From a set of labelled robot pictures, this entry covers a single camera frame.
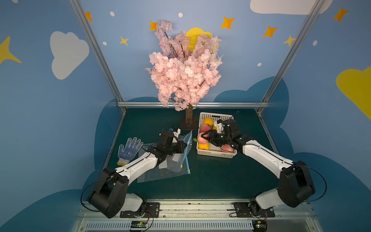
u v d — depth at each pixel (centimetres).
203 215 73
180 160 88
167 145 68
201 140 82
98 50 85
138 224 72
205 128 102
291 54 87
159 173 88
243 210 75
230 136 66
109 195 41
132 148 99
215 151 89
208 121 108
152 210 74
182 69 57
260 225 73
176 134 78
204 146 92
